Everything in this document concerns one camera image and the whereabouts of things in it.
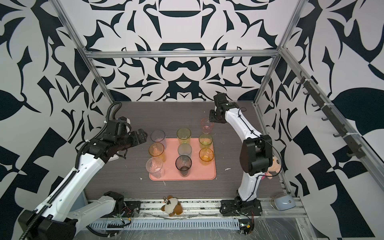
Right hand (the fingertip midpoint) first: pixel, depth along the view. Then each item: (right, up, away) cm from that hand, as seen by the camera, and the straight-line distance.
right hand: (215, 116), depth 91 cm
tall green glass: (-19, -11, 0) cm, 22 cm away
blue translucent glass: (-32, -11, -8) cm, 35 cm away
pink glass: (-4, -6, +13) cm, 15 cm away
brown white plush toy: (-23, -44, -18) cm, 53 cm away
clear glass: (-35, -29, -5) cm, 46 cm away
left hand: (-40, -9, -15) cm, 44 cm away
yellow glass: (-6, -23, -2) cm, 24 cm away
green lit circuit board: (+12, -52, -20) cm, 57 cm away
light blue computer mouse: (+28, -40, -22) cm, 53 cm away
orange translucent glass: (-33, -18, -7) cm, 39 cm away
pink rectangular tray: (-10, -32, -5) cm, 33 cm away
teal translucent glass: (-18, -20, 0) cm, 27 cm away
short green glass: (-5, -16, +5) cm, 17 cm away
